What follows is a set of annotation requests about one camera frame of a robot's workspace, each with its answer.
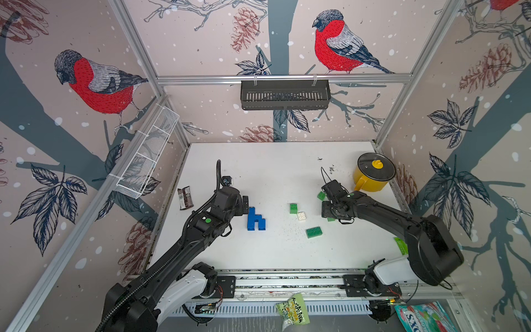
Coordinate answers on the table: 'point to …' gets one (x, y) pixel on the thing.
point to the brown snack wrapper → (185, 198)
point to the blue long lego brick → (252, 218)
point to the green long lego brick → (313, 232)
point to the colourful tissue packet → (430, 317)
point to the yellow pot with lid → (373, 172)
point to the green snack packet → (292, 312)
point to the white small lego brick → (301, 216)
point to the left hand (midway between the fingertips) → (238, 194)
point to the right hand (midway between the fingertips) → (330, 209)
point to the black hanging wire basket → (289, 95)
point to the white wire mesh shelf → (134, 179)
